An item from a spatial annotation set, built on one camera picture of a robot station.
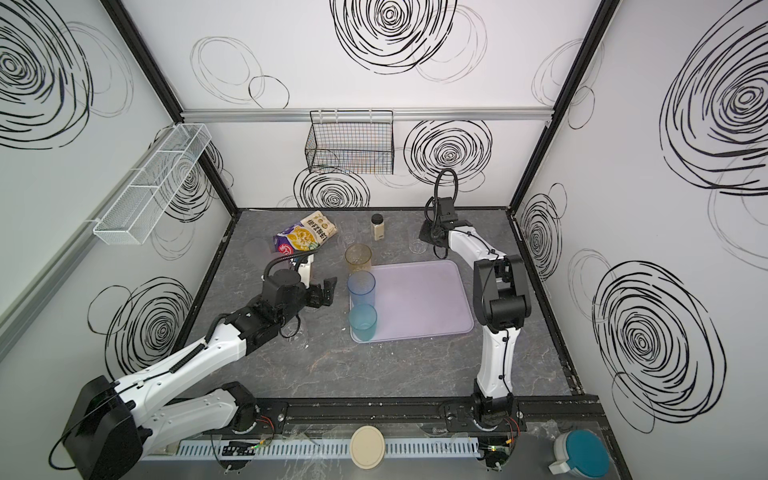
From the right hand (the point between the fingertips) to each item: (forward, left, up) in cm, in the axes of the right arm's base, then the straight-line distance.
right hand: (425, 231), depth 100 cm
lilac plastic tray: (-19, +2, -11) cm, 22 cm away
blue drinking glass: (-21, +20, -1) cm, 29 cm away
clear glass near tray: (+1, +2, -9) cm, 10 cm away
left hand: (-23, +30, +7) cm, 38 cm away
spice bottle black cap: (+4, +16, -2) cm, 17 cm away
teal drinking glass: (-29, +20, -6) cm, 36 cm away
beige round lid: (-60, +16, -3) cm, 62 cm away
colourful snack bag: (+4, +44, -7) cm, 44 cm away
